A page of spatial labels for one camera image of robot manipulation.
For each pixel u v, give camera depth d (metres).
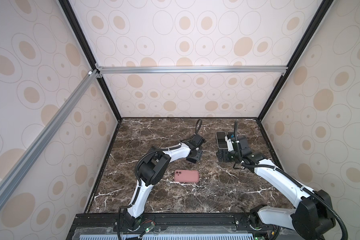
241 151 0.63
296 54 0.84
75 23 0.71
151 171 0.54
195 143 0.79
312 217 0.39
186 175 0.90
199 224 0.74
